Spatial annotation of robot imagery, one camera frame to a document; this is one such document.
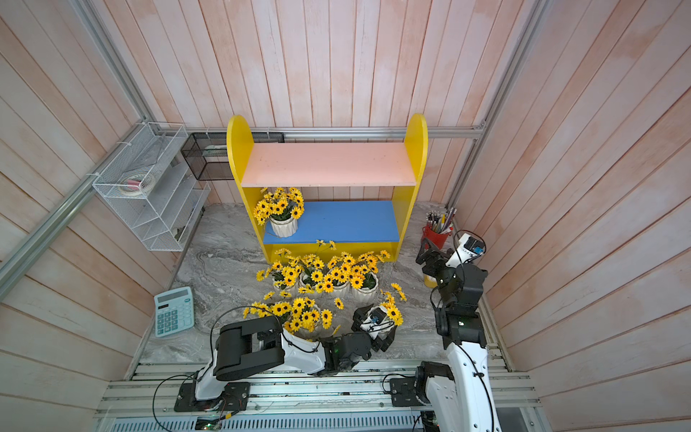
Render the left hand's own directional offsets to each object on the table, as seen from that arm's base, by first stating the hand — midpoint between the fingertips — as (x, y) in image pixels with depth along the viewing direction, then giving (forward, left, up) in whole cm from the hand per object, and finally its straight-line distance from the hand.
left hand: (384, 318), depth 82 cm
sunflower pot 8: (0, +32, +10) cm, 33 cm away
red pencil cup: (+33, -23, +5) cm, 41 cm away
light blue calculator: (+4, +69, -4) cm, 70 cm away
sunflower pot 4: (+12, +32, +6) cm, 34 cm away
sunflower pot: (+8, +6, +9) cm, 14 cm away
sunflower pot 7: (-4, +23, +8) cm, 25 cm away
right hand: (+13, -12, +22) cm, 29 cm away
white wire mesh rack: (+21, +67, +22) cm, 73 cm away
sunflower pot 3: (+10, +22, +7) cm, 26 cm away
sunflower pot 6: (0, -1, +10) cm, 10 cm away
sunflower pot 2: (+9, +14, +8) cm, 19 cm away
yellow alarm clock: (+15, -19, -4) cm, 25 cm away
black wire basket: (+51, +63, +23) cm, 84 cm away
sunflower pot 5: (+28, +33, +20) cm, 47 cm away
